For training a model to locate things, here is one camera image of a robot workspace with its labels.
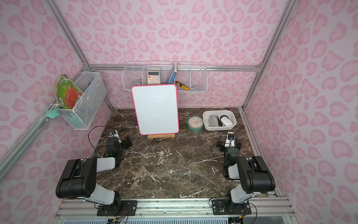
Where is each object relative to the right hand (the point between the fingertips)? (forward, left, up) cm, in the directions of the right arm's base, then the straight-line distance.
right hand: (228, 135), depth 89 cm
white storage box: (+18, +2, -7) cm, 20 cm away
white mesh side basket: (-4, +81, +23) cm, 84 cm away
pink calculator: (+32, +49, +21) cm, 63 cm away
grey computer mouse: (+15, +7, -5) cm, 17 cm away
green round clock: (+16, +20, -9) cm, 27 cm away
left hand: (0, +71, -2) cm, 71 cm away
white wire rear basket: (+38, +25, +18) cm, 49 cm away
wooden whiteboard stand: (+3, +45, -6) cm, 45 cm away
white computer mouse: (+17, -3, -7) cm, 19 cm away
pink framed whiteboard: (+13, +46, +11) cm, 49 cm away
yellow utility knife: (+30, +29, +15) cm, 45 cm away
